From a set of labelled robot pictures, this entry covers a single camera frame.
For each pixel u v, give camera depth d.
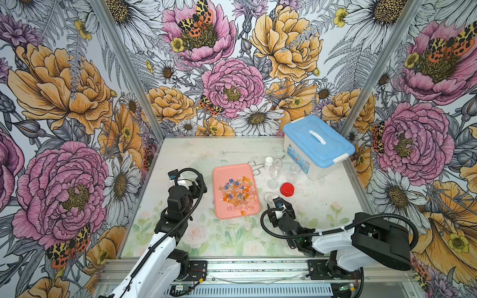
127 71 0.89
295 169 0.95
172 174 0.67
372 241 0.46
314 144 0.94
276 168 0.98
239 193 0.95
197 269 0.74
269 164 1.02
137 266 0.46
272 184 1.00
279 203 0.71
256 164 1.09
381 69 0.89
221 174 1.06
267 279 0.74
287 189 0.97
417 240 0.45
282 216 0.70
